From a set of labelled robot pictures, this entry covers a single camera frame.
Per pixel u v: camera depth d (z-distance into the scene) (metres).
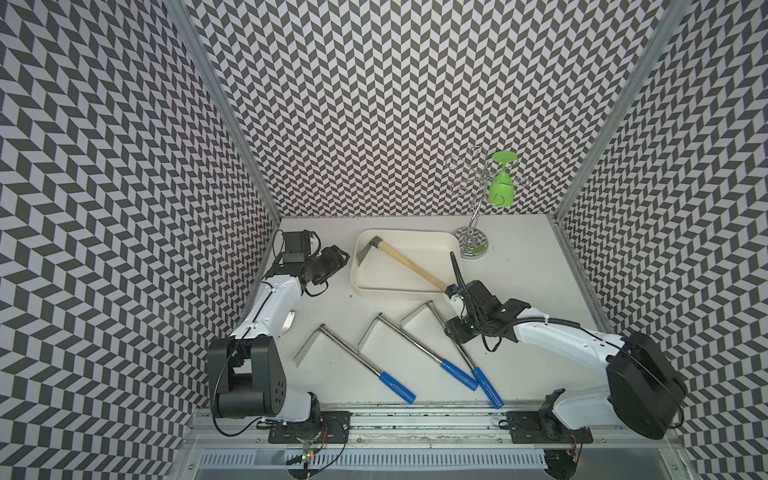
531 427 0.73
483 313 0.65
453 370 0.81
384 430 0.74
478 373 0.81
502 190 0.93
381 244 1.06
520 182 1.08
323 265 0.77
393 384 0.79
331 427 0.71
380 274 1.03
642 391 0.41
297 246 0.67
